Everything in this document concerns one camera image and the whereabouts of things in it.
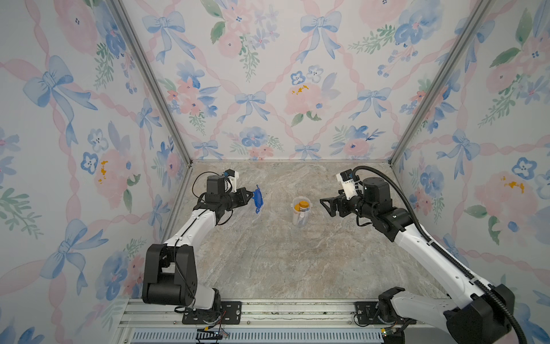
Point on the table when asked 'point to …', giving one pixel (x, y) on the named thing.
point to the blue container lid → (258, 197)
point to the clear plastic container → (301, 219)
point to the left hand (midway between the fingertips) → (253, 192)
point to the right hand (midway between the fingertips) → (333, 194)
